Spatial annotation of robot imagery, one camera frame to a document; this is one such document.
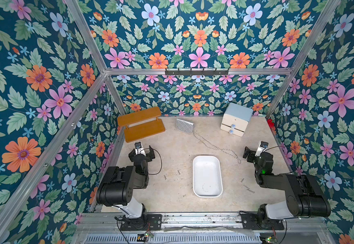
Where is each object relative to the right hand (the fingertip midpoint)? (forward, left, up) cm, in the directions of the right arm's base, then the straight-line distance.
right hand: (254, 147), depth 91 cm
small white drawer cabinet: (+19, +9, +5) cm, 22 cm away
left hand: (-2, +69, +2) cm, 69 cm away
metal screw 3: (-17, +8, -10) cm, 21 cm away
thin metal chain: (+8, +28, -9) cm, 30 cm away
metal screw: (-18, +54, -9) cm, 57 cm away
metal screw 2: (-15, +46, -9) cm, 49 cm away
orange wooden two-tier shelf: (+23, +77, -7) cm, 81 cm away
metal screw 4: (-21, +7, -10) cm, 24 cm away
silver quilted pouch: (+18, +44, -2) cm, 48 cm away
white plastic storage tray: (-18, +29, -8) cm, 35 cm away
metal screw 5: (-23, +5, -10) cm, 26 cm away
